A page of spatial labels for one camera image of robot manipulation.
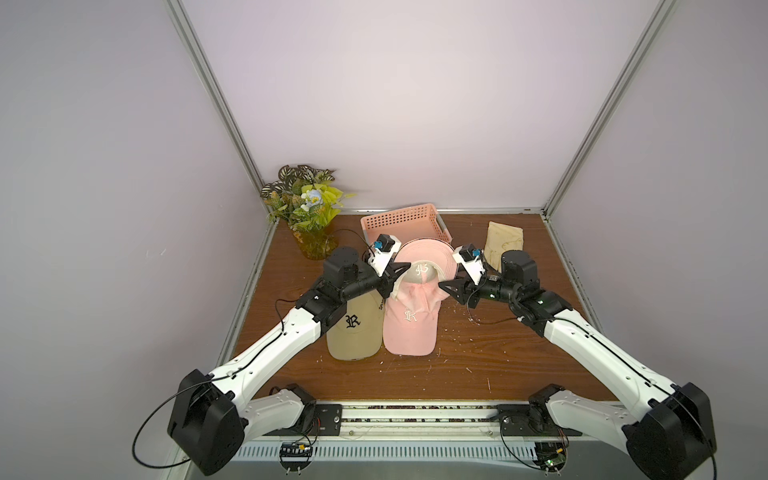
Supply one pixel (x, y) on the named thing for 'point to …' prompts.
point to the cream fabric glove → (501, 239)
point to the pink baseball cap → (411, 318)
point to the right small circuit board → (551, 456)
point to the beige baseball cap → (359, 335)
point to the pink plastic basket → (406, 223)
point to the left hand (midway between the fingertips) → (410, 264)
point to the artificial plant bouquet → (303, 196)
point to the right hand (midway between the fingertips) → (445, 273)
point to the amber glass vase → (317, 244)
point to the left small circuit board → (295, 456)
